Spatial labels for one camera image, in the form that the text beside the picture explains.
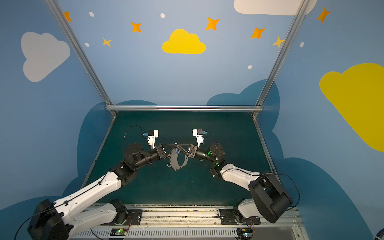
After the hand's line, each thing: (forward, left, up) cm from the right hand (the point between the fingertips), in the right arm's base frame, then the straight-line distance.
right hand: (178, 146), depth 70 cm
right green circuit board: (-30, -34, -28) cm, 54 cm away
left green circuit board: (-33, +27, -27) cm, 51 cm away
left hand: (-1, 0, 0) cm, 1 cm away
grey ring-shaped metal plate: (+7, +6, -26) cm, 28 cm away
